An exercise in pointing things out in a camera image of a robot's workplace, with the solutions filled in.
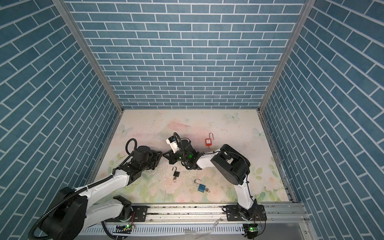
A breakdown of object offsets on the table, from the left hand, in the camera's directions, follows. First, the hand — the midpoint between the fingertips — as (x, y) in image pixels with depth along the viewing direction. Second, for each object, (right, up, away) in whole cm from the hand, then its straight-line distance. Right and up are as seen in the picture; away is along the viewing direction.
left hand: (164, 151), depth 87 cm
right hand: (-1, -1, 0) cm, 2 cm away
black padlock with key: (+7, -13, 0) cm, 15 cm away
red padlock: (+26, +4, +13) cm, 30 cm away
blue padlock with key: (+22, -20, -4) cm, 30 cm away
